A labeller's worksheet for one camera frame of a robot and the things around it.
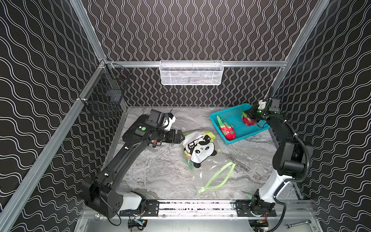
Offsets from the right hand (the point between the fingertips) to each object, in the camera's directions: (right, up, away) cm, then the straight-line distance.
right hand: (245, 110), depth 93 cm
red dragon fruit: (-11, -13, +2) cm, 18 cm away
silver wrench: (+11, -59, -23) cm, 64 cm away
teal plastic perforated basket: (-2, -3, +17) cm, 17 cm away
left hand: (-40, -16, -19) cm, 48 cm away
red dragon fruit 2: (+2, -7, +2) cm, 7 cm away
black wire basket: (-91, +9, +1) cm, 92 cm away
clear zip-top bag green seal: (-29, -28, -18) cm, 44 cm away
